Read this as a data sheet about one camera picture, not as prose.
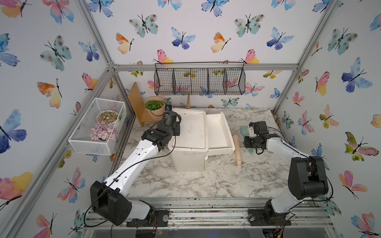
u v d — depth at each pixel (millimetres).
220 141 867
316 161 467
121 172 431
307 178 455
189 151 698
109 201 383
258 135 725
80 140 613
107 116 710
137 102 1012
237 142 969
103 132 623
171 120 588
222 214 756
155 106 974
